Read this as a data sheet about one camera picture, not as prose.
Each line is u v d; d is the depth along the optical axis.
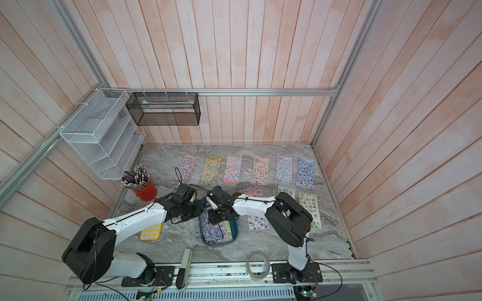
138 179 0.84
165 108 0.90
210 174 1.07
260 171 1.07
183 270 0.72
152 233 0.83
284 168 1.09
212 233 0.83
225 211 0.65
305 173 1.07
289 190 0.99
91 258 0.42
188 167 1.09
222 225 0.86
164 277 0.73
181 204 0.68
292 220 0.49
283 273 0.73
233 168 1.08
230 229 0.85
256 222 0.88
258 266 0.78
